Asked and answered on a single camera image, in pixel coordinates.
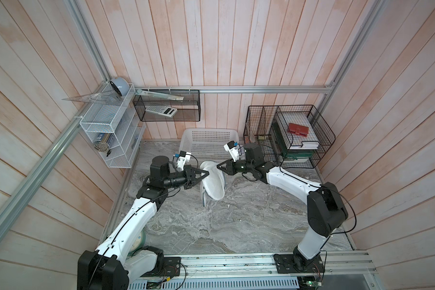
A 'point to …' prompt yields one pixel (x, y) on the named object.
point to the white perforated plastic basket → (207, 144)
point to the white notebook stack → (293, 141)
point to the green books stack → (288, 156)
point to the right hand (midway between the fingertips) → (218, 165)
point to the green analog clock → (139, 243)
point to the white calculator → (163, 110)
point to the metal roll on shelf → (103, 145)
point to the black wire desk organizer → (257, 129)
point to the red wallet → (297, 129)
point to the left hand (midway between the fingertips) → (208, 176)
